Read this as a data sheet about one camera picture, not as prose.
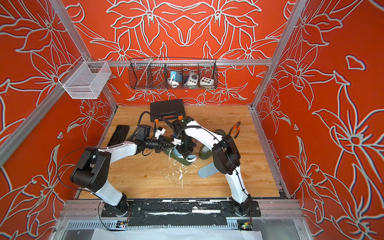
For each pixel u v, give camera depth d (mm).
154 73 1001
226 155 557
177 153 862
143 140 741
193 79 905
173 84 854
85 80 904
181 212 727
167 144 861
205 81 943
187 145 742
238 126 1058
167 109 1171
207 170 854
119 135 1007
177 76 847
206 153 872
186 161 795
